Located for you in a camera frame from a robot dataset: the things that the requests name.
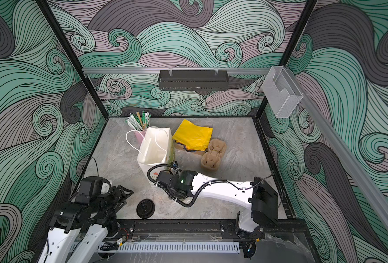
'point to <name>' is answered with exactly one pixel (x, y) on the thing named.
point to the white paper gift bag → (157, 148)
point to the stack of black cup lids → (145, 208)
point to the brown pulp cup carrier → (211, 160)
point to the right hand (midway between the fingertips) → (174, 192)
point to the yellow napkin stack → (193, 137)
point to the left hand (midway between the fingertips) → (131, 194)
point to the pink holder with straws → (139, 122)
